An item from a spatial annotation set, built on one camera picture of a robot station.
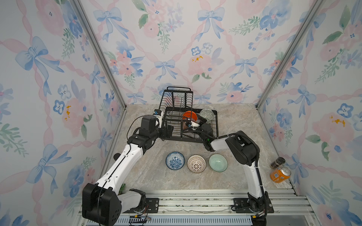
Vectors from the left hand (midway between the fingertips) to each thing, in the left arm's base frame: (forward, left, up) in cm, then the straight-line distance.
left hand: (166, 125), depth 80 cm
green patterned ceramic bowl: (+25, -29, -18) cm, 42 cm away
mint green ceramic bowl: (-14, -31, -20) cm, 39 cm away
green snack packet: (-29, +24, -21) cm, 43 cm away
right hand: (+16, -18, -11) cm, 27 cm away
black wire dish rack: (+2, -9, +1) cm, 9 cm away
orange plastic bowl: (+22, -15, -15) cm, 31 cm away
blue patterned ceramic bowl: (-12, -5, -21) cm, 25 cm away
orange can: (-23, -62, -12) cm, 67 cm away
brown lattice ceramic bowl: (-14, -18, -21) cm, 31 cm away
